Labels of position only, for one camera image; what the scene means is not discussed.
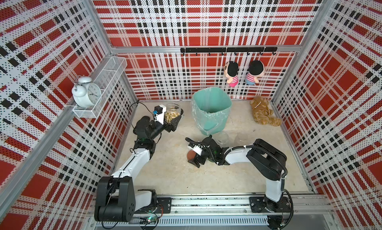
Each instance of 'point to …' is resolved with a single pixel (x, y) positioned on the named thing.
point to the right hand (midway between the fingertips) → (194, 153)
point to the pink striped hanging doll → (231, 70)
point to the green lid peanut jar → (223, 138)
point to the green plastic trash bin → (211, 107)
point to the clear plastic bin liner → (210, 107)
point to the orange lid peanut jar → (173, 113)
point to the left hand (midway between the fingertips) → (176, 112)
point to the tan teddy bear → (261, 113)
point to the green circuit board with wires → (150, 219)
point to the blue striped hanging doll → (256, 69)
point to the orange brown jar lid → (191, 154)
